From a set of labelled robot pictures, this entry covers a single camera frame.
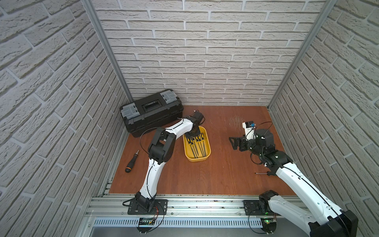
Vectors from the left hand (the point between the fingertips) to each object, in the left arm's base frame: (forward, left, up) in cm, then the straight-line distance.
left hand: (197, 132), depth 102 cm
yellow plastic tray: (-12, -1, -1) cm, 12 cm away
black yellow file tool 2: (-6, 0, 0) cm, 6 cm away
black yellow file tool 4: (-4, -4, -1) cm, 6 cm away
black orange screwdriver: (-22, +40, -1) cm, 46 cm away
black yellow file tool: (-7, +6, -1) cm, 9 cm away
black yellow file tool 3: (-5, -2, -1) cm, 6 cm away
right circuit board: (-53, -34, -2) cm, 63 cm away
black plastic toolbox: (+6, +29, +14) cm, 33 cm away
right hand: (-15, -21, +19) cm, 32 cm away
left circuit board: (-52, +27, -5) cm, 59 cm away
